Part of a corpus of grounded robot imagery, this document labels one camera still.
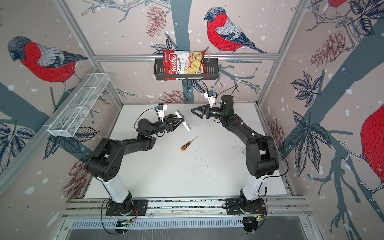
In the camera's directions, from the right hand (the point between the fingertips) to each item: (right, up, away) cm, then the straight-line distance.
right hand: (192, 113), depth 83 cm
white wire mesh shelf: (-60, -4, -11) cm, 61 cm away
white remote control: (-6, -1, -9) cm, 11 cm away
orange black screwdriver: (-5, -22, +12) cm, 25 cm away
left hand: (-5, -4, -8) cm, 10 cm away
